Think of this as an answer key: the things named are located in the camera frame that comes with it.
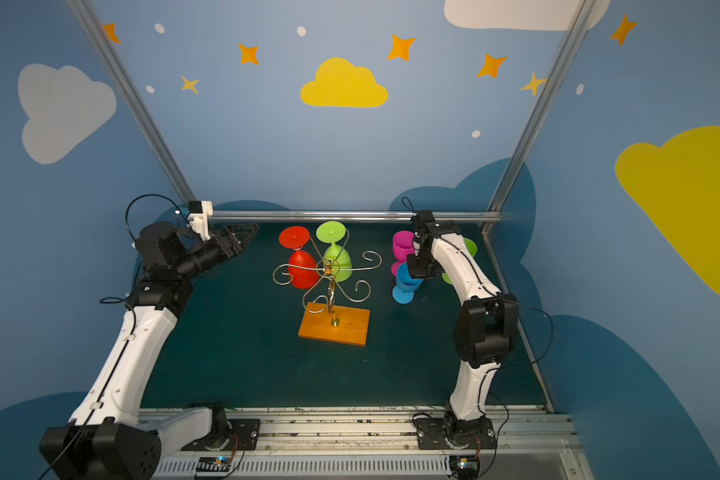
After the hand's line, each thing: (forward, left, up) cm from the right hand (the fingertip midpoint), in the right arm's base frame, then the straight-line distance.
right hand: (424, 271), depth 89 cm
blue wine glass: (-6, +6, 0) cm, 8 cm away
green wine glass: (-3, +26, +19) cm, 32 cm away
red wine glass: (-13, +32, +18) cm, 39 cm away
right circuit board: (-47, -9, -18) cm, 51 cm away
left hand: (-7, +45, +23) cm, 51 cm away
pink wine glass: (+9, +6, 0) cm, 11 cm away
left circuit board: (-51, +53, -18) cm, 76 cm away
